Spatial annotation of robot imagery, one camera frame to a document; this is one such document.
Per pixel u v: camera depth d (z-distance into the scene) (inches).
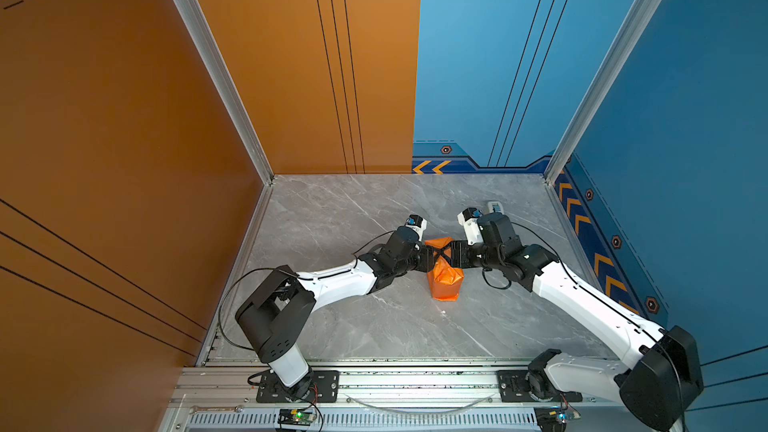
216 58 33.9
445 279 31.0
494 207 41.4
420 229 30.5
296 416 27.9
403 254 26.4
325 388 29.0
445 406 28.1
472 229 27.1
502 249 23.2
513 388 28.5
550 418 27.5
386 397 28.7
